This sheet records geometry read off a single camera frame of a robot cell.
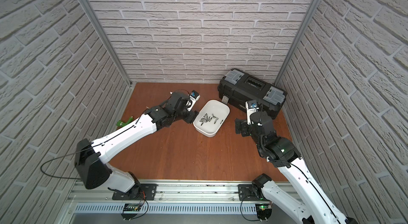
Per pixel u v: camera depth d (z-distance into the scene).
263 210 0.71
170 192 0.76
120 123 0.95
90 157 0.41
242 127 0.60
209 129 0.93
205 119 1.00
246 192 0.74
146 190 0.74
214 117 1.00
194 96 0.67
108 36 0.94
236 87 0.95
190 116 0.69
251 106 0.57
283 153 0.43
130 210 0.71
